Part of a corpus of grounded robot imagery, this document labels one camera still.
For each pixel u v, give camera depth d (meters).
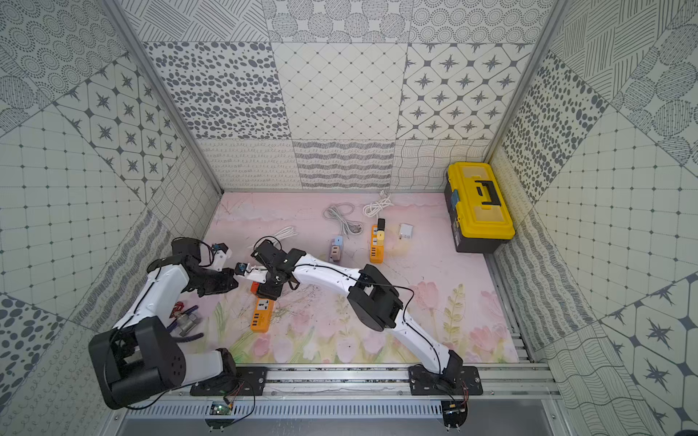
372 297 0.59
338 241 0.97
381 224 1.01
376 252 0.99
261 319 0.83
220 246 0.80
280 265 0.68
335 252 0.93
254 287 0.78
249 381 0.73
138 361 0.43
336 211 1.08
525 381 0.76
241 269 0.76
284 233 1.04
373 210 1.11
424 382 0.73
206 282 0.71
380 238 0.98
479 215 0.90
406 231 1.05
